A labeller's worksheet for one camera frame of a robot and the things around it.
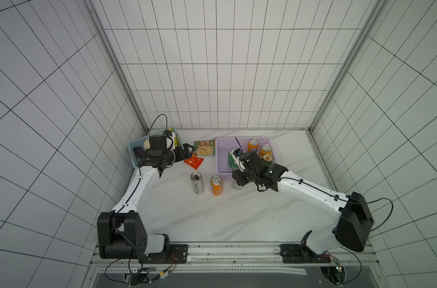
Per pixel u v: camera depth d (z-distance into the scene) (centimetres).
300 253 64
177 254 72
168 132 75
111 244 41
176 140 103
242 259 73
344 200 44
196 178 81
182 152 74
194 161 102
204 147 110
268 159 92
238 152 71
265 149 96
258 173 60
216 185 83
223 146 109
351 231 40
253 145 98
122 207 43
